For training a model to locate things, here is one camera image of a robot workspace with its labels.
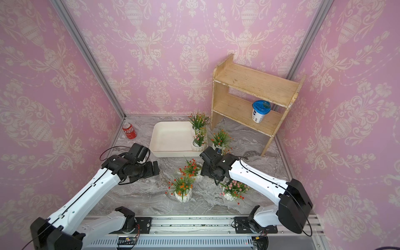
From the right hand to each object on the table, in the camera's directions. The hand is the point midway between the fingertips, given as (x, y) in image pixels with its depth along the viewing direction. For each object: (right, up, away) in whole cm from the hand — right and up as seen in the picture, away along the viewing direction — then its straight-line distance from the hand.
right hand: (206, 173), depth 80 cm
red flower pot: (-7, +3, -2) cm, 8 cm away
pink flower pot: (-5, +28, +17) cm, 33 cm away
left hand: (-27, +1, -2) cm, 27 cm away
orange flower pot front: (-11, -4, -10) cm, 15 cm away
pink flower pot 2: (-5, +14, +15) cm, 21 cm away
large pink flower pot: (+12, -6, -9) cm, 16 cm away
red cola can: (-49, +22, +20) cm, 58 cm away
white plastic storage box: (-22, +16, +25) cm, 37 cm away
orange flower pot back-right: (+9, +16, +12) cm, 22 cm away
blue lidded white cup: (+28, +34, +2) cm, 44 cm away
